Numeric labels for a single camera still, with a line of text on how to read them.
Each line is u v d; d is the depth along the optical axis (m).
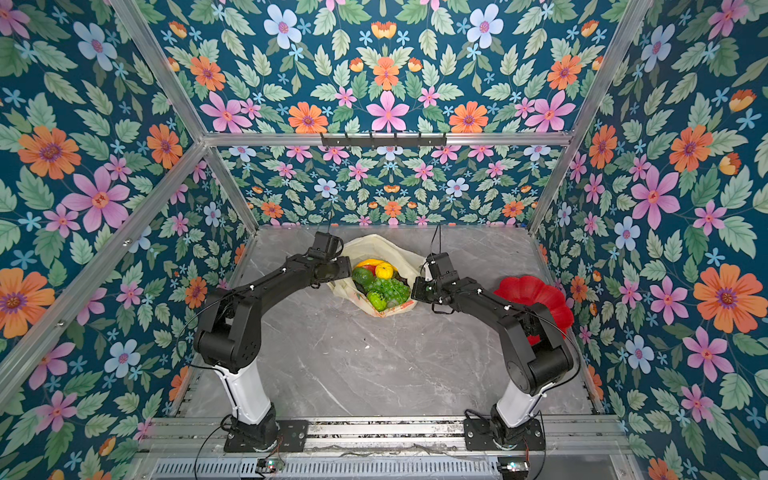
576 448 0.72
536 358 0.46
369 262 1.05
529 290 0.99
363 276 0.96
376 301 0.92
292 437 0.74
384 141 0.93
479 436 0.74
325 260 0.76
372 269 1.02
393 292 0.96
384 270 1.00
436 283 0.73
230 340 0.50
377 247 1.00
